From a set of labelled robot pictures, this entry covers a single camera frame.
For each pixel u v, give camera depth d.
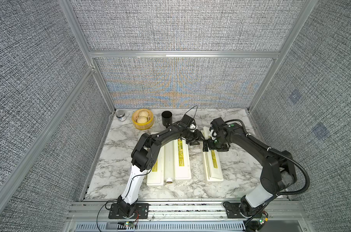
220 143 0.72
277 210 0.75
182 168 0.80
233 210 0.73
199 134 0.84
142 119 1.06
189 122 0.80
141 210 0.73
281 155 0.45
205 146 0.78
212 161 0.80
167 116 1.06
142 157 0.57
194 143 0.86
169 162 0.85
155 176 0.78
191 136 0.83
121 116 1.10
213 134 0.80
